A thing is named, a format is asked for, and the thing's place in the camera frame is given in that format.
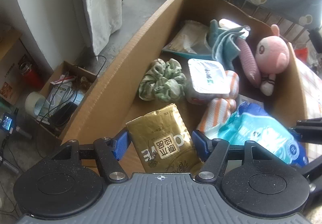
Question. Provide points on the pink plush toy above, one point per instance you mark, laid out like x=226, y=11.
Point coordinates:
x=272, y=58

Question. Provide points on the brown cardboard box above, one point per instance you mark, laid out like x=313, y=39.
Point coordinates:
x=113, y=99

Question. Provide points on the clear tape roll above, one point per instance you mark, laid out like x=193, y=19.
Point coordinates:
x=34, y=103

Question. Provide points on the blue tissue pack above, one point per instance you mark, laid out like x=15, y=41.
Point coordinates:
x=250, y=122

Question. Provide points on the teal cloth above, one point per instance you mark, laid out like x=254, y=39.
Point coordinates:
x=223, y=43

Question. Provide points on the small open cardboard box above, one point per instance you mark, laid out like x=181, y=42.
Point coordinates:
x=64, y=91

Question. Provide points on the green white scrunchie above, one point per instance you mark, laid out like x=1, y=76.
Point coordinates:
x=164, y=81

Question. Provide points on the clear snack bag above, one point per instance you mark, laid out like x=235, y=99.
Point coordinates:
x=190, y=41

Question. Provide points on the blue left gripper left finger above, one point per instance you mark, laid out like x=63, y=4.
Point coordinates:
x=120, y=144

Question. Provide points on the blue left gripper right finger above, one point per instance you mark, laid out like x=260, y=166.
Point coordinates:
x=202, y=145

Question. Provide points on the orange striped towel roll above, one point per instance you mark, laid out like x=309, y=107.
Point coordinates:
x=220, y=109

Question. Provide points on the white yogurt cup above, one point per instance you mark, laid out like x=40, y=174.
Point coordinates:
x=208, y=80

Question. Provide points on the red thermos bottle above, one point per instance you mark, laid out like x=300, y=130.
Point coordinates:
x=30, y=75

